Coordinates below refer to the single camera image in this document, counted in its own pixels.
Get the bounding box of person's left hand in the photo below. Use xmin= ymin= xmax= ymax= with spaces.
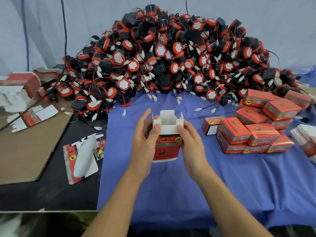
xmin=127 ymin=108 xmax=163 ymax=184

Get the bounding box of person's right hand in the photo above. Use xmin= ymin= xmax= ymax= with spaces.
xmin=176 ymin=119 xmax=213 ymax=184

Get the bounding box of pile of black red buzzers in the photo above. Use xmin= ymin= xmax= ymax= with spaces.
xmin=42 ymin=3 xmax=309 ymax=121

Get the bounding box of stack of box blanks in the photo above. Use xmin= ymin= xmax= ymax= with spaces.
xmin=290 ymin=123 xmax=316 ymax=163

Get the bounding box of person's right forearm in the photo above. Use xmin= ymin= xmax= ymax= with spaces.
xmin=193 ymin=170 xmax=275 ymax=237

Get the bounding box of person's left forearm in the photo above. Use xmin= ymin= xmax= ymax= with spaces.
xmin=81 ymin=172 xmax=146 ymax=237

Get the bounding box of blue table cloth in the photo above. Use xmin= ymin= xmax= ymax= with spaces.
xmin=96 ymin=74 xmax=316 ymax=232

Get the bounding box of brown cardboard piece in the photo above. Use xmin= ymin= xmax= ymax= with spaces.
xmin=0 ymin=98 xmax=72 ymax=186

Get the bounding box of brown cardboard sheet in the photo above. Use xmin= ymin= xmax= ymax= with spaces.
xmin=302 ymin=85 xmax=316 ymax=99

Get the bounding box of black hanging cable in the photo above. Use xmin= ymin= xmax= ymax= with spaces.
xmin=60 ymin=0 xmax=68 ymax=62

